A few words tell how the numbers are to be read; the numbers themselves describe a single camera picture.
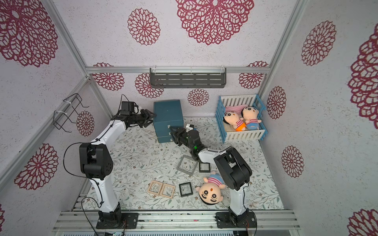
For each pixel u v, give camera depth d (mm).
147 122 862
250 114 1017
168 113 939
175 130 817
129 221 739
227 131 1023
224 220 734
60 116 726
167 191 835
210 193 745
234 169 508
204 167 923
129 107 746
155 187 853
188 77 923
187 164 947
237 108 1121
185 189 840
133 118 755
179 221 760
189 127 873
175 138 820
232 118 1025
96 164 529
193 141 710
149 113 860
